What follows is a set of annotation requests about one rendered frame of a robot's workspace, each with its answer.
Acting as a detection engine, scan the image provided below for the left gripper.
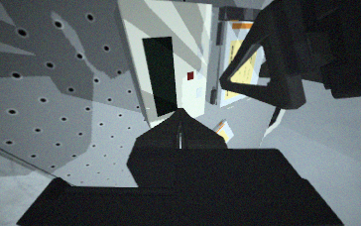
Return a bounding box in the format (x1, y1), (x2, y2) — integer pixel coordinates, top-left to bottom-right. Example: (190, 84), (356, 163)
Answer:
(219, 0), (361, 110)

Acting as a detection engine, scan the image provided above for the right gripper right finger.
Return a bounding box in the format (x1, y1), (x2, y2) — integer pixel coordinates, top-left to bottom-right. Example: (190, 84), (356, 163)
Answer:
(180, 108), (228, 149)

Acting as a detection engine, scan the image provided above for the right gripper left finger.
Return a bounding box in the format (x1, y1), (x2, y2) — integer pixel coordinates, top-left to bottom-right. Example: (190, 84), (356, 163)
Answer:
(132, 108), (181, 150)

